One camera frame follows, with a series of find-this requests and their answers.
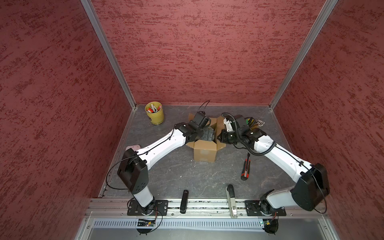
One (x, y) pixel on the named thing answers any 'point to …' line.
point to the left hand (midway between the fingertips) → (203, 135)
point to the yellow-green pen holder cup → (155, 112)
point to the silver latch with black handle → (230, 192)
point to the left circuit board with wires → (144, 222)
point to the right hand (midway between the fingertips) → (217, 140)
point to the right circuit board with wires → (271, 227)
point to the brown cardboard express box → (205, 151)
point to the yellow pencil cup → (249, 121)
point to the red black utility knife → (245, 174)
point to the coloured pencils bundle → (259, 123)
